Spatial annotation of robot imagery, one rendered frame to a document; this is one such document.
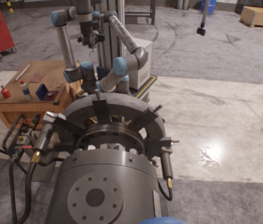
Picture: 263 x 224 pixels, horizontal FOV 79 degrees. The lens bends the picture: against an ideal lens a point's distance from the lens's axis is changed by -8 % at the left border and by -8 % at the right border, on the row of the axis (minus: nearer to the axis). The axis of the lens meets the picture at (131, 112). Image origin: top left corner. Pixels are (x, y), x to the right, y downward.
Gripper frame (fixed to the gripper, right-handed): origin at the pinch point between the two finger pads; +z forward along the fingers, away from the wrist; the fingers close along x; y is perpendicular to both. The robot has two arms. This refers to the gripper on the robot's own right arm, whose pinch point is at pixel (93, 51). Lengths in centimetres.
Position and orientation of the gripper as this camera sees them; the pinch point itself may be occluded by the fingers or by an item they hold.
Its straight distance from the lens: 125.3
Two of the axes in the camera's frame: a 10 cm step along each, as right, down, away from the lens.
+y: -10.0, 0.1, -0.1
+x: 0.1, 6.8, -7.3
